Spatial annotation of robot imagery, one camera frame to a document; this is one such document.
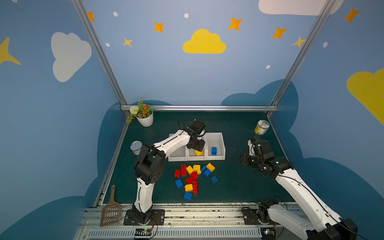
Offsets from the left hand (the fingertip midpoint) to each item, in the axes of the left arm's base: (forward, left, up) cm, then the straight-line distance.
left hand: (198, 145), depth 93 cm
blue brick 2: (-23, +11, -6) cm, 26 cm away
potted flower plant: (+22, +38, +5) cm, 44 cm away
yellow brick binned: (-3, 0, -5) cm, 6 cm away
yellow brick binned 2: (-11, -8, -8) cm, 16 cm away
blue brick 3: (-19, -10, -6) cm, 23 cm away
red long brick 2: (-25, +2, -5) cm, 25 cm away
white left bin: (-5, +11, -6) cm, 14 cm away
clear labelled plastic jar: (+16, -46, 0) cm, 48 cm away
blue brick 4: (-15, -6, -8) cm, 18 cm away
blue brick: (-1, -11, -5) cm, 12 cm away
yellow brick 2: (-13, +1, -6) cm, 14 cm away
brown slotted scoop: (-37, +46, -9) cm, 60 cm away
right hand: (-12, -25, +7) cm, 28 cm away
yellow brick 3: (-14, +5, -5) cm, 16 cm away
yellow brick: (-25, +5, -6) cm, 26 cm away
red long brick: (-14, +9, -6) cm, 18 cm away
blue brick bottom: (-29, +6, -7) cm, 30 cm away
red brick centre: (-18, +3, -7) cm, 19 cm away
